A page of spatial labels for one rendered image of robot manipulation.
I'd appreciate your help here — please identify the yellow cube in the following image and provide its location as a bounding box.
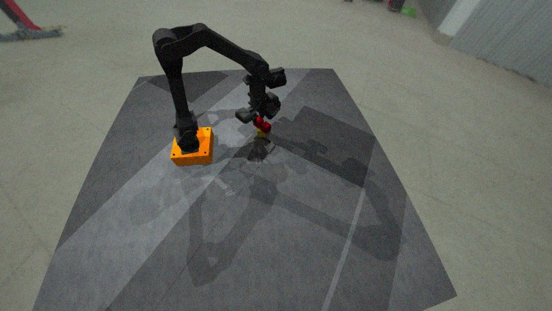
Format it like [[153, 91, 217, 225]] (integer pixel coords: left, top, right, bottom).
[[257, 128, 267, 137]]

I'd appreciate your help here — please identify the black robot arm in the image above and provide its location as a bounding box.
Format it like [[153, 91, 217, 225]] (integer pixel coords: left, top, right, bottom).
[[152, 23, 287, 155]]

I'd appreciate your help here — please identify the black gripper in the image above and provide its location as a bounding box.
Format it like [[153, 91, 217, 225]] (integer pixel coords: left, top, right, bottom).
[[235, 92, 279, 124]]

